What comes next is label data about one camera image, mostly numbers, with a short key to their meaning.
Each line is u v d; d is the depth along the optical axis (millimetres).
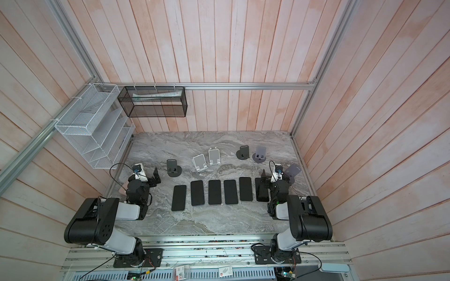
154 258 731
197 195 926
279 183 764
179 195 929
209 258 746
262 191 922
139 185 706
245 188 950
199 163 988
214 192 932
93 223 452
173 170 972
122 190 926
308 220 451
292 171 923
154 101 975
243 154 1044
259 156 1036
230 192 932
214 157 1048
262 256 730
